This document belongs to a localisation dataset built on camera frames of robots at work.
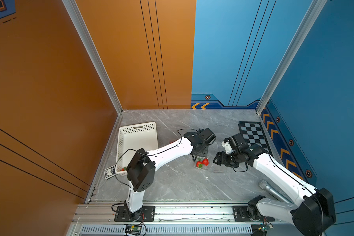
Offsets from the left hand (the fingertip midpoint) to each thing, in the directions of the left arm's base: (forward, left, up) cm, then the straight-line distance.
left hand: (203, 149), depth 85 cm
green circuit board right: (-37, -25, -11) cm, 46 cm away
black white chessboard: (+18, -37, -8) cm, 42 cm away
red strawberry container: (-3, -2, -9) cm, 10 cm away
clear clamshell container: (-1, +1, -10) cm, 10 cm away
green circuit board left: (-37, +34, -13) cm, 52 cm away
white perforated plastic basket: (+13, +48, -10) cm, 51 cm away
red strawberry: (-5, +2, -8) cm, 10 cm away
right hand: (-7, -8, 0) cm, 11 cm away
